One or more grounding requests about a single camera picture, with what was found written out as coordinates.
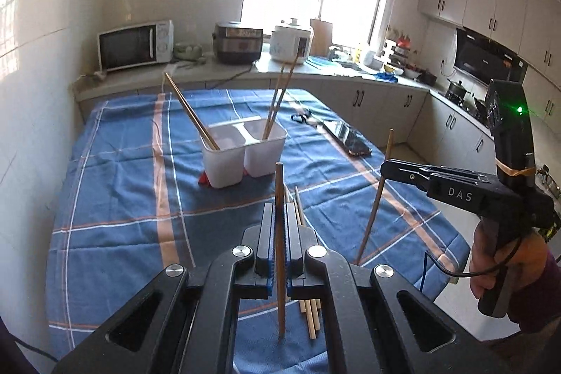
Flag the wooden chopstick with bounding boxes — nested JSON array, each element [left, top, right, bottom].
[[262, 58, 298, 141], [163, 71, 221, 151], [275, 161, 286, 339], [355, 128, 394, 265], [293, 185, 323, 332]]

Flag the white upper kitchen cabinets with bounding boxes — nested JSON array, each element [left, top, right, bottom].
[[418, 0, 560, 84]]

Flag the person's right hand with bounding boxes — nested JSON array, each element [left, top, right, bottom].
[[468, 219, 554, 305]]

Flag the wooden chopstick on table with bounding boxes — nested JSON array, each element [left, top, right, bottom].
[[163, 71, 221, 151], [293, 185, 323, 332], [262, 58, 298, 141]]

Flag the red item behind holder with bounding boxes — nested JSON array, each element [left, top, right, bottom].
[[198, 172, 210, 186]]

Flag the black cooking pot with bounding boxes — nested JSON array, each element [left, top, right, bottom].
[[445, 79, 469, 106]]

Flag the white two-compartment utensil holder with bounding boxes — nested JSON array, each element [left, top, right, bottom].
[[201, 117, 287, 189]]

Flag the black range hood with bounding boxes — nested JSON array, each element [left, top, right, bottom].
[[454, 27, 528, 86]]

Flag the smartphone on table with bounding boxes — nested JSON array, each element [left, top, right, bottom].
[[322, 121, 372, 157]]

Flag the blue plaid tablecloth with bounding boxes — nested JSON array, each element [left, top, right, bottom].
[[46, 89, 469, 357]]

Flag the black scissors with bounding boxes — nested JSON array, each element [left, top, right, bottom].
[[291, 109, 322, 128]]

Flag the white rice cooker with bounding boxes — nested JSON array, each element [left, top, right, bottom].
[[269, 18, 314, 64]]

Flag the wooden cutting board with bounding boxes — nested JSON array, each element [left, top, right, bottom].
[[310, 19, 333, 57]]

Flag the dark rice cooker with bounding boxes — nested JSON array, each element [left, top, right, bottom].
[[212, 21, 264, 64]]

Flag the white microwave oven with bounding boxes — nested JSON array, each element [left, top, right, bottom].
[[97, 20, 174, 72]]

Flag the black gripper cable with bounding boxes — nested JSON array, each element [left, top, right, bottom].
[[419, 237, 524, 294]]

